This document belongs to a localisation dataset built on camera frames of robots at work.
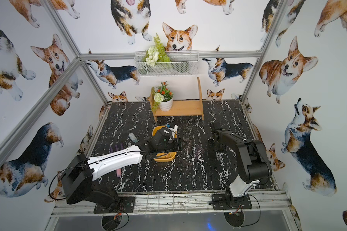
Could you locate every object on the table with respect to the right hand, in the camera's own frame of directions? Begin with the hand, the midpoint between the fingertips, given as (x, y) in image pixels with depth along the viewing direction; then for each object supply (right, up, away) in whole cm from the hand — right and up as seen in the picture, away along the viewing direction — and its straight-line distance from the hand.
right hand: (217, 146), depth 93 cm
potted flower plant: (-36, +32, +1) cm, 48 cm away
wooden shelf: (-24, +25, +14) cm, 38 cm away
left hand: (-21, +7, -15) cm, 26 cm away
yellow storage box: (-32, -6, -4) cm, 33 cm away
